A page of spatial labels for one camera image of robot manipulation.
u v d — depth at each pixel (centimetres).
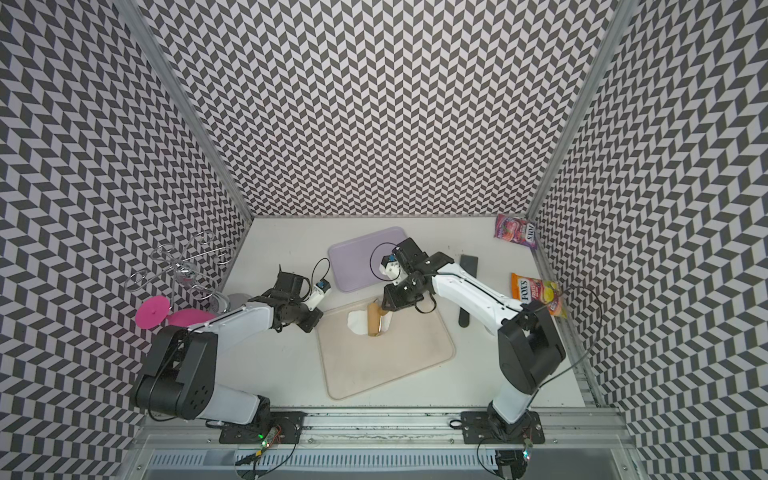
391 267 77
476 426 73
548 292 94
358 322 89
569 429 75
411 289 69
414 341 91
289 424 75
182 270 70
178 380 43
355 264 107
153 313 64
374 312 88
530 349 44
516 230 109
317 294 84
